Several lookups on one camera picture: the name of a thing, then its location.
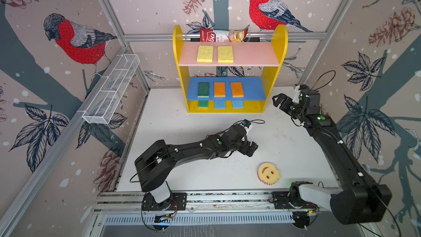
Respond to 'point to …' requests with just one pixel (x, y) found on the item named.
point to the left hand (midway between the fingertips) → (252, 144)
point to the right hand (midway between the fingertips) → (277, 102)
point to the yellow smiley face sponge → (268, 173)
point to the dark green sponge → (203, 89)
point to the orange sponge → (237, 89)
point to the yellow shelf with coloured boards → (228, 94)
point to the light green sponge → (203, 103)
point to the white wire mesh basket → (113, 85)
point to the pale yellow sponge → (219, 89)
